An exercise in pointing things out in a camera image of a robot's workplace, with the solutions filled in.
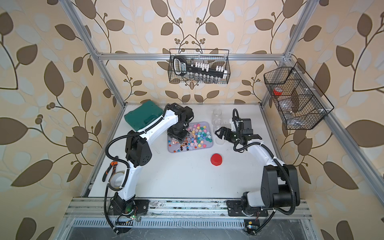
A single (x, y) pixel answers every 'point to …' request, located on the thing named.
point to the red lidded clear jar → (217, 122)
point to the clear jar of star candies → (216, 112)
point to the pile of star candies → (200, 135)
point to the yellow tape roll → (116, 179)
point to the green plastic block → (147, 112)
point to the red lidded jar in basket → (277, 91)
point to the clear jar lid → (220, 141)
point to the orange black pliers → (114, 164)
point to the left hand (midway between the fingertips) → (177, 138)
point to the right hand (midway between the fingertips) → (221, 134)
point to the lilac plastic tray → (208, 125)
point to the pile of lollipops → (185, 144)
